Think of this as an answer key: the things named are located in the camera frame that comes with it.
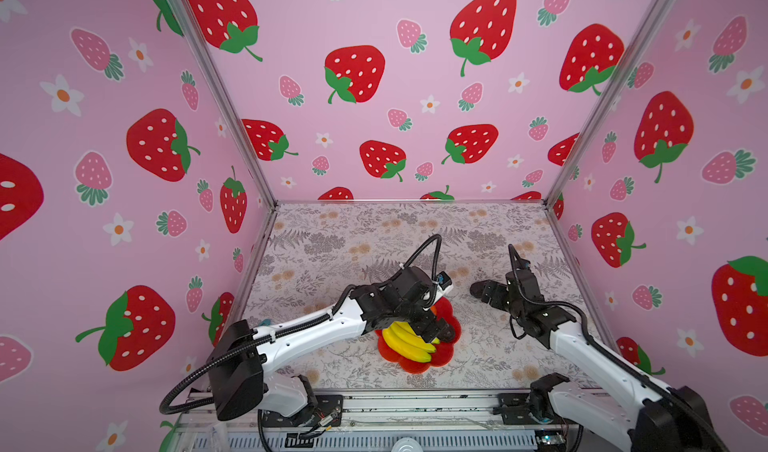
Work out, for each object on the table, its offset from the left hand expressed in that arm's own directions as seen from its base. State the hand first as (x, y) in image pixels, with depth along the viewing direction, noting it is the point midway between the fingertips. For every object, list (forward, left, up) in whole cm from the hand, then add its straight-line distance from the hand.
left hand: (438, 312), depth 75 cm
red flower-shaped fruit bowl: (-5, -3, -13) cm, 15 cm away
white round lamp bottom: (-27, +8, -10) cm, 30 cm away
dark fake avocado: (+15, -16, -15) cm, 27 cm away
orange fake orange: (+6, 0, -10) cm, 11 cm away
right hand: (+10, -18, -7) cm, 22 cm away
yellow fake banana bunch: (-2, +9, -13) cm, 16 cm away
